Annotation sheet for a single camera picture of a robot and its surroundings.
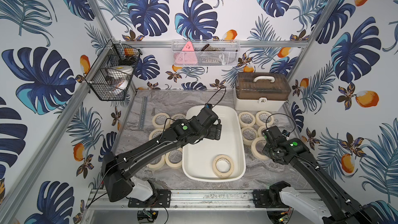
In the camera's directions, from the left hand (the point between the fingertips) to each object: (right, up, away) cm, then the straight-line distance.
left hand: (214, 126), depth 73 cm
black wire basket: (-53, +25, +8) cm, 60 cm away
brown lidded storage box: (+31, +18, +20) cm, 41 cm away
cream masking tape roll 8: (+6, -26, +6) cm, 27 cm away
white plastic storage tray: (-8, -20, +14) cm, 25 cm away
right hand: (+29, -13, +5) cm, 32 cm away
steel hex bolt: (-39, +6, +37) cm, 54 cm away
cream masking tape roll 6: (+24, -8, +25) cm, 36 cm away
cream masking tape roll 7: (+20, -13, +5) cm, 25 cm away
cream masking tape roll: (-22, +3, +31) cm, 38 cm away
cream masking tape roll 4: (+25, +1, +31) cm, 40 cm away
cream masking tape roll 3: (-21, -20, +15) cm, 33 cm away
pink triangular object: (-14, +39, +19) cm, 45 cm away
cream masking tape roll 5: (+35, -2, +27) cm, 44 cm away
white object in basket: (-46, +28, +9) cm, 54 cm away
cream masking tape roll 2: (-29, -23, +10) cm, 38 cm away
